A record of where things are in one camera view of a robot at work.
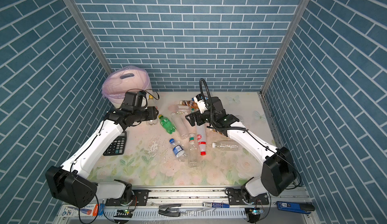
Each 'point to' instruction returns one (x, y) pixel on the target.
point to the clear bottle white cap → (227, 145)
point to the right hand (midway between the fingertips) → (191, 112)
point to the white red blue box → (90, 210)
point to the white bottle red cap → (201, 137)
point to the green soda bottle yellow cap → (167, 124)
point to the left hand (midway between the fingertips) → (155, 111)
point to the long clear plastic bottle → (180, 122)
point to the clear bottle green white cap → (192, 154)
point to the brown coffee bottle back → (191, 103)
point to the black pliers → (170, 210)
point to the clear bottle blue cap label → (178, 150)
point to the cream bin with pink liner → (123, 79)
